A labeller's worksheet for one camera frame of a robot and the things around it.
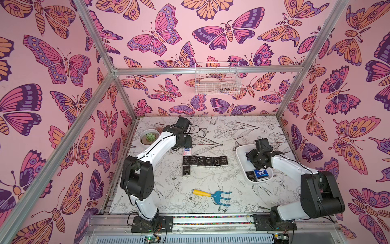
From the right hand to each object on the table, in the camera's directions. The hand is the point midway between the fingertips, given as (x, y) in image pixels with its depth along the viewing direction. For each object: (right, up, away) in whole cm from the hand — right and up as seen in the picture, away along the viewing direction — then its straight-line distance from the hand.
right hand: (246, 157), depth 93 cm
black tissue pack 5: (-14, -2, +2) cm, 14 cm away
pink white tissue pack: (-37, +3, +5) cm, 37 cm away
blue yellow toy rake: (-20, -19, -10) cm, 29 cm away
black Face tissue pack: (-37, -2, +2) cm, 37 cm away
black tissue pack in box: (+2, -10, -5) cm, 11 cm away
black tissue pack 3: (-23, -3, +2) cm, 23 cm away
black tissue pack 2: (-27, -3, +2) cm, 28 cm away
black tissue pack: (-32, -2, +2) cm, 32 cm away
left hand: (-36, +9, -2) cm, 37 cm away
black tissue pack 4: (-18, -3, +2) cm, 18 cm away
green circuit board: (-51, -35, -22) cm, 65 cm away
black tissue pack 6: (-37, -7, -2) cm, 37 cm away
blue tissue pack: (+7, -9, -5) cm, 13 cm away
